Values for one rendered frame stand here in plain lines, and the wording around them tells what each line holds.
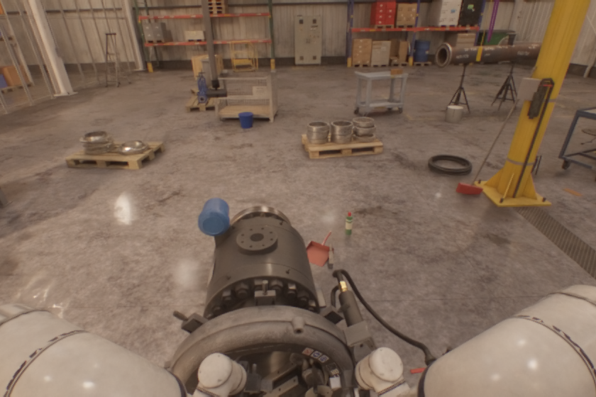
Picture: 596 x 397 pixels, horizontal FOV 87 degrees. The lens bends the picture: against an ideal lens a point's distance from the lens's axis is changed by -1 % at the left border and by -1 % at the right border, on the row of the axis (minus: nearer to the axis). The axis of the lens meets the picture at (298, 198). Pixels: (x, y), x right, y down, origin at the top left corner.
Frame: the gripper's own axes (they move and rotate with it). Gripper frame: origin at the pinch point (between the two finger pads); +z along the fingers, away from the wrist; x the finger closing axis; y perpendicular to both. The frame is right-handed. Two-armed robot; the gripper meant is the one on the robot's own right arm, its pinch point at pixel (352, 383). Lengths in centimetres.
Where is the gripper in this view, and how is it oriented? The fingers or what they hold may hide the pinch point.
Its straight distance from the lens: 130.4
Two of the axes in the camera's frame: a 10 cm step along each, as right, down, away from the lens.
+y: 1.3, 7.9, -6.0
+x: 9.8, -0.1, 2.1
